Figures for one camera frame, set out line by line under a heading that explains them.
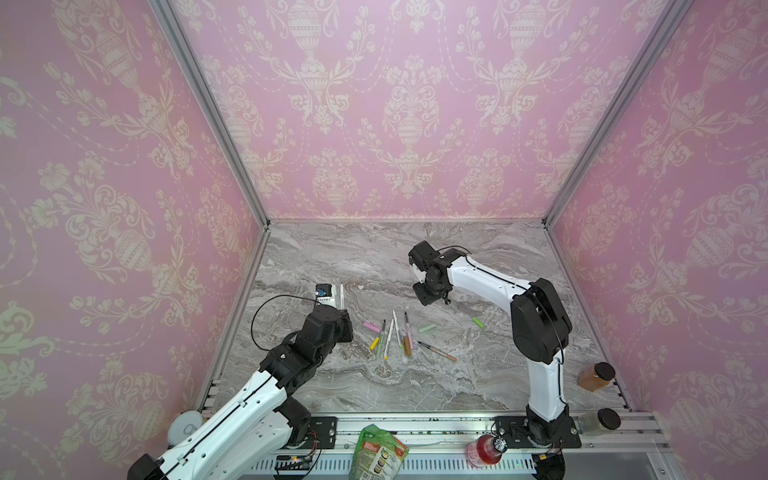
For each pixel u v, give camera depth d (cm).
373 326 92
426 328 92
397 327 92
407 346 88
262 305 97
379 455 69
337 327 59
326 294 67
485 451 61
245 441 56
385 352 87
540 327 51
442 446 74
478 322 93
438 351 87
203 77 82
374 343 89
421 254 77
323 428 75
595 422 70
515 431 73
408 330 92
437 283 69
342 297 79
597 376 75
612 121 88
